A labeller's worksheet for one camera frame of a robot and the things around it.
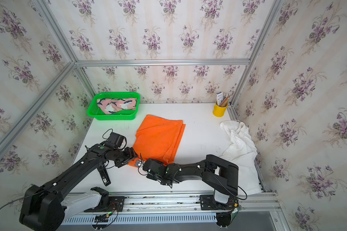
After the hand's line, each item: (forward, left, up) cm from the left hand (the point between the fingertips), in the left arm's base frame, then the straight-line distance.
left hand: (135, 158), depth 81 cm
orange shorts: (+18, -12, -7) cm, 22 cm away
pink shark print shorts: (+44, +28, -2) cm, 52 cm away
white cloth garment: (+5, -65, -2) cm, 65 cm away
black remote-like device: (-8, +17, -5) cm, 20 cm away
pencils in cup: (+44, -59, +5) cm, 74 cm away
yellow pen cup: (+39, -57, -2) cm, 69 cm away
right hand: (-3, -8, -5) cm, 10 cm away
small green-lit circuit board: (-27, +14, -11) cm, 32 cm away
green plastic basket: (+40, +39, -4) cm, 56 cm away
